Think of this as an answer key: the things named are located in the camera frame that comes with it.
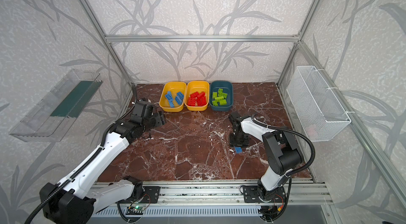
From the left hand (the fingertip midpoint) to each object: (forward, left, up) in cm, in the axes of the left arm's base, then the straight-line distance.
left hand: (163, 112), depth 80 cm
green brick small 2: (+32, -31, -19) cm, 48 cm away
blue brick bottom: (+20, +3, -17) cm, 27 cm away
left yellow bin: (+35, +3, -19) cm, 40 cm away
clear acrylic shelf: (-10, +42, +11) cm, 44 cm away
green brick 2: (+24, -30, -18) cm, 42 cm away
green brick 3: (+21, -27, -19) cm, 39 cm away
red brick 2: (+22, -18, -19) cm, 34 cm away
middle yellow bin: (+35, -15, -17) cm, 42 cm away
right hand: (-7, -39, -19) cm, 44 cm away
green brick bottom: (+22, -33, -19) cm, 44 cm away
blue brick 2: (+28, -2, -19) cm, 33 cm away
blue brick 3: (+22, -2, -18) cm, 29 cm away
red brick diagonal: (+28, -18, -18) cm, 38 cm away
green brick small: (+28, -27, -19) cm, 43 cm away
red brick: (+28, -12, -19) cm, 36 cm away
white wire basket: (-9, -68, +16) cm, 71 cm away
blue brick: (+23, +5, -16) cm, 28 cm away
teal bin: (+35, -36, -18) cm, 54 cm away
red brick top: (+21, -11, -18) cm, 30 cm away
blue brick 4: (-12, -40, -18) cm, 46 cm away
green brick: (+28, -34, -19) cm, 48 cm away
